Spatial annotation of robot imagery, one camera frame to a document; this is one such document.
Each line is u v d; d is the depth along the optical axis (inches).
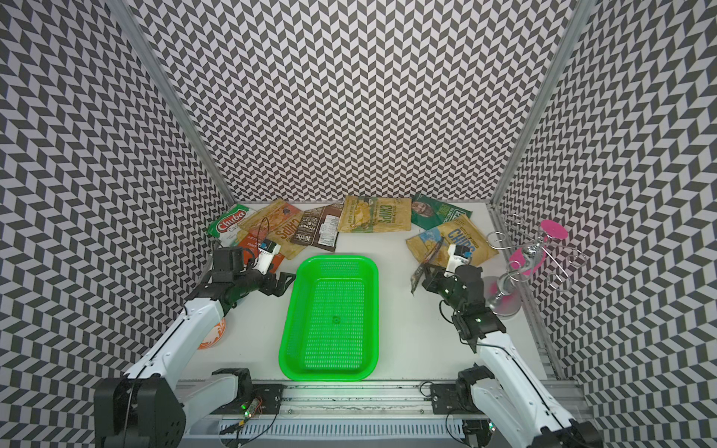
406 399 29.7
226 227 42.4
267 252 29.0
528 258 28.4
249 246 41.7
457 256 27.9
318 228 42.5
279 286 29.2
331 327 33.9
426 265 31.0
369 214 44.3
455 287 24.7
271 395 28.8
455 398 28.5
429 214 44.0
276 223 43.2
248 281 27.3
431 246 41.1
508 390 18.8
